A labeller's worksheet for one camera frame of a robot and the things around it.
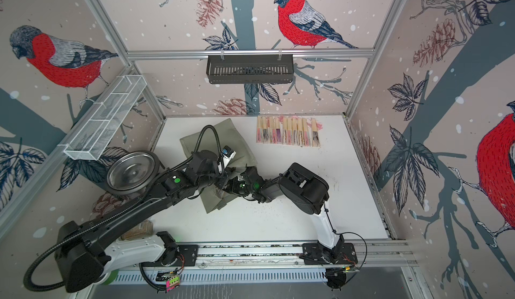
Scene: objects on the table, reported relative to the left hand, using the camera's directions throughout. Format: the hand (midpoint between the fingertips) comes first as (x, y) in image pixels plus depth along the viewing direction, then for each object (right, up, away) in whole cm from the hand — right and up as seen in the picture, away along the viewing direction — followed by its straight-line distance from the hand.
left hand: (234, 166), depth 77 cm
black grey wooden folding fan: (+13, +13, +37) cm, 41 cm away
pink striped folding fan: (+27, +16, +37) cm, 48 cm away
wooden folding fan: (+40, +8, +30) cm, 51 cm away
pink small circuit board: (-19, -38, -10) cm, 44 cm away
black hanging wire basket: (+4, +48, +29) cm, 56 cm away
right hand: (-7, -11, +12) cm, 18 cm away
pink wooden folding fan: (+9, +15, +37) cm, 41 cm away
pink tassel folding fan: (+36, +14, +36) cm, 53 cm away
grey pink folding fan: (+30, +16, +37) cm, 50 cm away
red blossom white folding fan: (+22, +21, +42) cm, 52 cm away
